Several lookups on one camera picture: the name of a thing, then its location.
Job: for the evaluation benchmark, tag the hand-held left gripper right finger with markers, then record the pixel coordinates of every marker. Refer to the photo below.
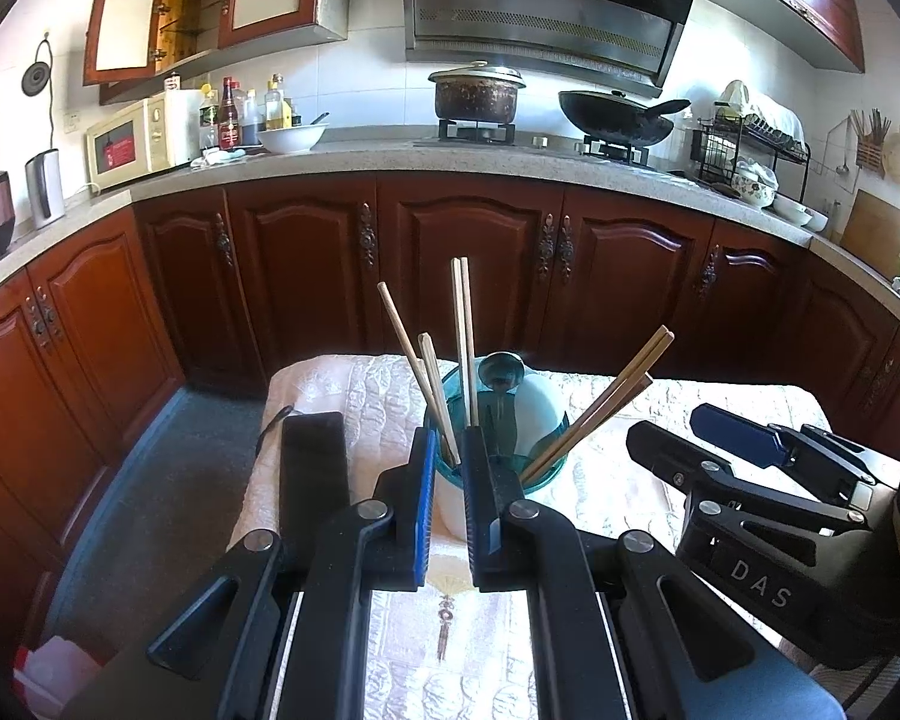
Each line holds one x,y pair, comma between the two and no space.
474,510

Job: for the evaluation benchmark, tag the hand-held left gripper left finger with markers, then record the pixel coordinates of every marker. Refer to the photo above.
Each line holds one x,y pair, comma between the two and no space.
420,510

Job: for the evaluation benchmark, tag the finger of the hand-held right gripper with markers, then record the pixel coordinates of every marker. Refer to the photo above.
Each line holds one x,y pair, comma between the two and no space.
690,465
735,435

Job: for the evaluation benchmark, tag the brown wooden chopstick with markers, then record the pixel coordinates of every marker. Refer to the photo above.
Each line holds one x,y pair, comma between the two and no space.
615,378
624,390

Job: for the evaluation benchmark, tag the pale green chopstick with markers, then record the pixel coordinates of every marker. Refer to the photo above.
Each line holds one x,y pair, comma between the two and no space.
431,382
444,397

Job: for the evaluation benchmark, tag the white teal-rimmed utensil holder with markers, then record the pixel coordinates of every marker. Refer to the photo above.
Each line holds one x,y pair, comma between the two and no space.
544,412

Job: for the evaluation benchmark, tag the metal spoon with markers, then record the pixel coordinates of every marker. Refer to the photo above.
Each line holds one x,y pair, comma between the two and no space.
499,371

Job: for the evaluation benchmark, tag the white quilted tablecloth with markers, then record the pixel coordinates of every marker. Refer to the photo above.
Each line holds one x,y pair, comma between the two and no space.
375,420

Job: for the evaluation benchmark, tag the small white bowl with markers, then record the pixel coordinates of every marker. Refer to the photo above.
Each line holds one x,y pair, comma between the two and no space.
817,221
791,211

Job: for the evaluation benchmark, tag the wooden cutting board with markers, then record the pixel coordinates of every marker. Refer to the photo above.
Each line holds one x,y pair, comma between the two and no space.
877,236

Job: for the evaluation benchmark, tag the floral ceramic pot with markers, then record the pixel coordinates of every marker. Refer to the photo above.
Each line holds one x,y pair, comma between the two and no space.
754,184

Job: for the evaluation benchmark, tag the brown wooden base cabinets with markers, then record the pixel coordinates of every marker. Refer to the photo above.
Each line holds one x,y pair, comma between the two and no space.
307,277

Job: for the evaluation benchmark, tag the black wok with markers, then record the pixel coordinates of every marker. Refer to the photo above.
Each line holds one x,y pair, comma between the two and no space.
607,120

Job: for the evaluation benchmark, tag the grey stone countertop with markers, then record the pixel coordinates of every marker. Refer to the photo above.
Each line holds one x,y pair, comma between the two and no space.
345,157

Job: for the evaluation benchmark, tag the gas stove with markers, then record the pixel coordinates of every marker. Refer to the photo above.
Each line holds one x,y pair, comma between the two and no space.
525,141

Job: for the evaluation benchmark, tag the large white bowl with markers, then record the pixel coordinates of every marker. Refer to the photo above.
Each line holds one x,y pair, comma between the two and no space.
291,139

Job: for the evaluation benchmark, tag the red plastic bin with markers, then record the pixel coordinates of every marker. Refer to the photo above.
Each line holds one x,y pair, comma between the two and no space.
60,675

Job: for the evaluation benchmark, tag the white rag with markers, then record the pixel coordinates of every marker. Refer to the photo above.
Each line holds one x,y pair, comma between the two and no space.
221,156

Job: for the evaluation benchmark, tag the dark cooking pot with lid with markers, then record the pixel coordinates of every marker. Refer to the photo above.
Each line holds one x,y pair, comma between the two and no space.
476,94

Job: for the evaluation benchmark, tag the yellow oil bottle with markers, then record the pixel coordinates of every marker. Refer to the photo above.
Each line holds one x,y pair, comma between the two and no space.
274,105

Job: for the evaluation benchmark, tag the red-label sauce bottle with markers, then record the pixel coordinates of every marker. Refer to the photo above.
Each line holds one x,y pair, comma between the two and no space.
229,116

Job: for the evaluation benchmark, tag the clear plastic bottle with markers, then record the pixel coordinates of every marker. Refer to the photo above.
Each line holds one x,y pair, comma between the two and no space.
208,120

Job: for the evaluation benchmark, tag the steel and black range hood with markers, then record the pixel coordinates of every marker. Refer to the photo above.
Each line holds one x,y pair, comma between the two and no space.
547,15

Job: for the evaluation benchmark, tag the cream microwave oven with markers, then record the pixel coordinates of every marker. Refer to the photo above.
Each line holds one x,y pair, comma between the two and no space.
131,146

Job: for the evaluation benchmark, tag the silver electric kettle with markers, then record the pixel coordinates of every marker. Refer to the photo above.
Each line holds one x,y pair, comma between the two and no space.
45,187

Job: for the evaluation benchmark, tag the black round hanging object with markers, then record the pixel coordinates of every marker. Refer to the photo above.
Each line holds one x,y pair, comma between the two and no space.
36,79

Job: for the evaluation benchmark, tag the wall-mounted chopstick holder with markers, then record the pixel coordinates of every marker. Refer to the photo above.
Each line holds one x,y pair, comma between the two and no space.
868,146

